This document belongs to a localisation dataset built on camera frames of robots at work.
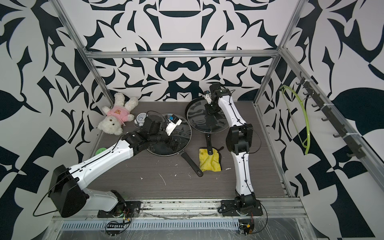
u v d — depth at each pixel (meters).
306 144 0.67
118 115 1.02
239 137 0.61
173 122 0.66
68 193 0.39
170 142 0.66
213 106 0.85
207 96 0.91
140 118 1.05
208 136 0.91
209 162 0.86
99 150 0.89
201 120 1.15
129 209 0.73
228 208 0.74
